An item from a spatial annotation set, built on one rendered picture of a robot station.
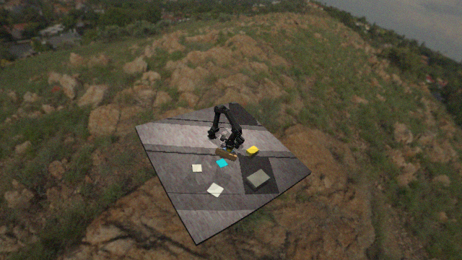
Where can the yellow block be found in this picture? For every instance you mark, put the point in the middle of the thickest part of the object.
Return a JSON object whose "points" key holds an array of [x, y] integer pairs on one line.
{"points": [[252, 151]]}

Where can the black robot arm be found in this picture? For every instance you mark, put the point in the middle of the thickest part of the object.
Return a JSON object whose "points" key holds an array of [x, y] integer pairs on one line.
{"points": [[236, 128]]}

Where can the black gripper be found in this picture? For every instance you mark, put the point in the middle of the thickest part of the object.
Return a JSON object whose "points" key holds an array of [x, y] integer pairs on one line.
{"points": [[223, 137]]}

